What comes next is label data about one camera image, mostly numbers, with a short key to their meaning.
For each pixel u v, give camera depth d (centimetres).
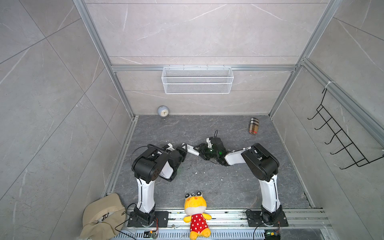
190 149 94
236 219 75
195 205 71
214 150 84
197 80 101
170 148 90
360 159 58
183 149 88
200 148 89
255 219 73
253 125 110
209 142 84
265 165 54
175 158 77
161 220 73
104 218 74
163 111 114
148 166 53
